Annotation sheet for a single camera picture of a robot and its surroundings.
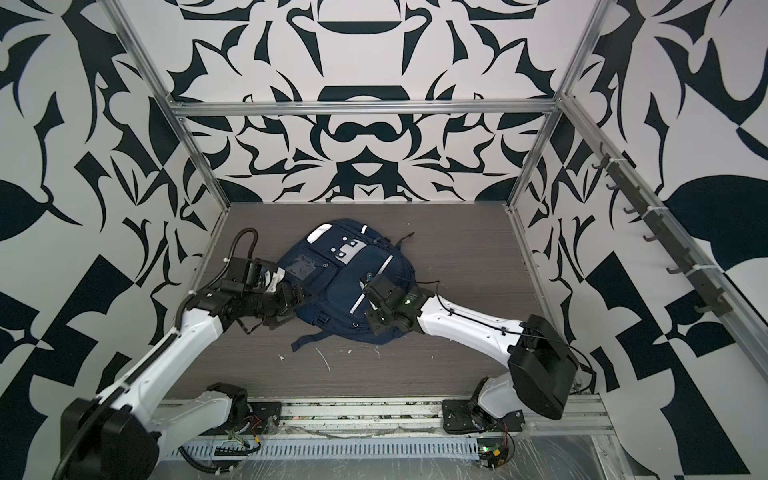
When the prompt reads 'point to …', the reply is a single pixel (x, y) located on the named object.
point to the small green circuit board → (492, 452)
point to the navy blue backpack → (328, 264)
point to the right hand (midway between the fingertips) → (375, 313)
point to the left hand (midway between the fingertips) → (308, 299)
